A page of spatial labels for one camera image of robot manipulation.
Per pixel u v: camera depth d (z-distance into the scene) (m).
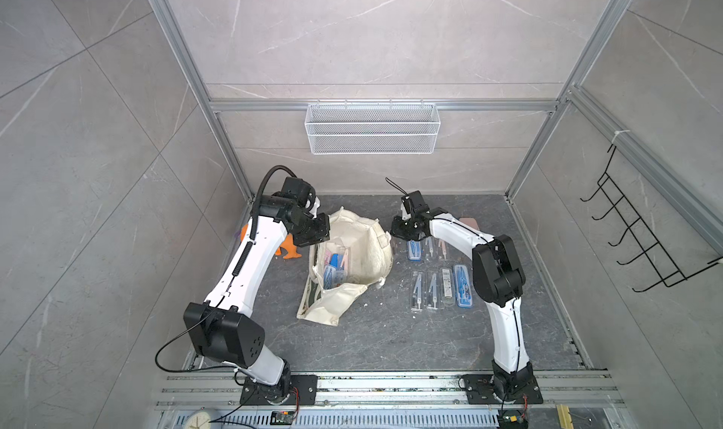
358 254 0.93
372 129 1.01
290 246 0.72
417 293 0.91
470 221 1.10
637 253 0.65
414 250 1.01
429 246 1.01
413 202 0.81
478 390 0.73
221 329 0.41
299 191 0.61
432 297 0.90
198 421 0.66
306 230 0.65
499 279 0.57
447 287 0.91
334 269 0.93
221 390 0.75
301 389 0.73
